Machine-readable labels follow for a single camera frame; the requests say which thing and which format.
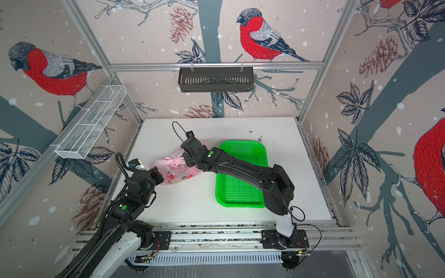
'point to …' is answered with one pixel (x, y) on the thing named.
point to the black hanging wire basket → (215, 79)
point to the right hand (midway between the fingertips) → (192, 151)
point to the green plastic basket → (233, 191)
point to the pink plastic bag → (174, 168)
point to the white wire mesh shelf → (77, 142)
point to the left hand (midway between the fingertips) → (160, 163)
